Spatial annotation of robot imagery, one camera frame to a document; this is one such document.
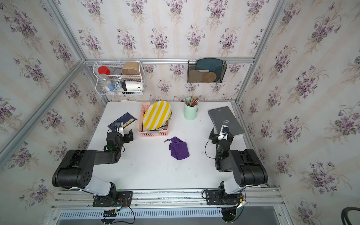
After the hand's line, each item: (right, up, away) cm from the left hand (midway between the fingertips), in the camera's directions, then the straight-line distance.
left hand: (126, 130), depth 93 cm
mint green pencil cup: (+44, +12, +11) cm, 47 cm away
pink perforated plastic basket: (+7, +16, +18) cm, 25 cm away
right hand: (+64, +1, -4) cm, 64 cm away
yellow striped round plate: (+19, +10, +9) cm, 23 cm away
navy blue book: (-5, +7, +15) cm, 17 cm away
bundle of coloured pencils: (+46, +20, +8) cm, 51 cm away
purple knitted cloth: (+36, -12, -3) cm, 38 cm away
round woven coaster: (+57, +37, +5) cm, 68 cm away
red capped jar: (-15, +41, -1) cm, 43 cm away
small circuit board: (0, -40, -23) cm, 46 cm away
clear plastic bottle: (-13, +32, -3) cm, 34 cm away
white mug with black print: (+4, +30, 0) cm, 30 cm away
